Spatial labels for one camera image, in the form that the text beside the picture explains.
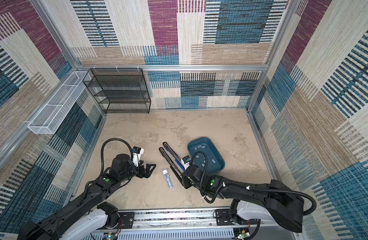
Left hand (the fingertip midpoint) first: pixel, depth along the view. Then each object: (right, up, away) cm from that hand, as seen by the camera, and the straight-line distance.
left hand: (149, 161), depth 82 cm
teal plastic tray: (+36, +3, +12) cm, 38 cm away
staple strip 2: (+37, -2, +12) cm, 39 cm away
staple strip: (+29, +5, +18) cm, 34 cm away
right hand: (+19, -8, 0) cm, 20 cm away
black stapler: (+15, -7, +5) cm, 18 cm away
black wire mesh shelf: (-28, +45, +27) cm, 59 cm away
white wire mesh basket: (-45, +22, -11) cm, 51 cm away
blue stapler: (+15, -1, +10) cm, 18 cm away
